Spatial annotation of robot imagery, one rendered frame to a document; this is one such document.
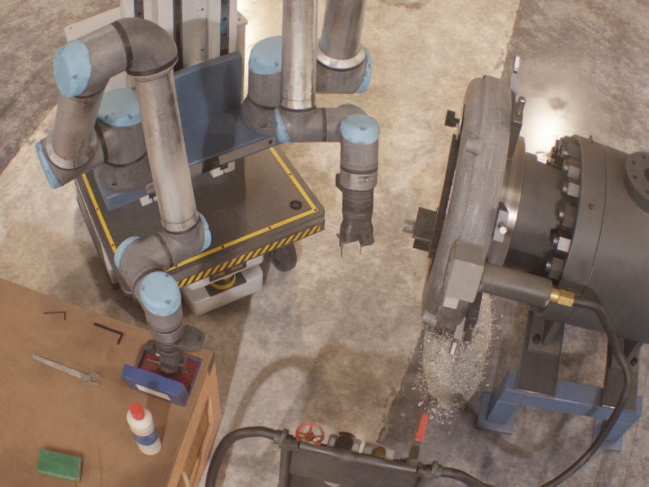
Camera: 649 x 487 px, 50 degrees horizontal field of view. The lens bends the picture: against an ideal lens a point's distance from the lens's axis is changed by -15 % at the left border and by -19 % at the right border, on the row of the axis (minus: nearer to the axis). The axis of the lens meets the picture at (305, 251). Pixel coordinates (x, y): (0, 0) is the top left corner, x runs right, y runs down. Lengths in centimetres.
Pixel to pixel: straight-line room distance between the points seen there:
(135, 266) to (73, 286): 107
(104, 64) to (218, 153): 87
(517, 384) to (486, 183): 73
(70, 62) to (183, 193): 49
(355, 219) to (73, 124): 74
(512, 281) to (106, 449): 111
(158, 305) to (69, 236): 131
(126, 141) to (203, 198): 60
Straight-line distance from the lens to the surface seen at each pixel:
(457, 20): 414
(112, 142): 208
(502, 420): 261
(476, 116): 206
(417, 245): 229
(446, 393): 265
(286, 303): 277
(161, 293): 176
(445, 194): 224
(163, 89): 162
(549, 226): 221
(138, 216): 260
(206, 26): 228
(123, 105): 209
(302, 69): 191
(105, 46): 151
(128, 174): 219
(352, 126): 187
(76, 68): 149
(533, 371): 247
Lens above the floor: 231
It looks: 53 degrees down
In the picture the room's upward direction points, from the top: 5 degrees clockwise
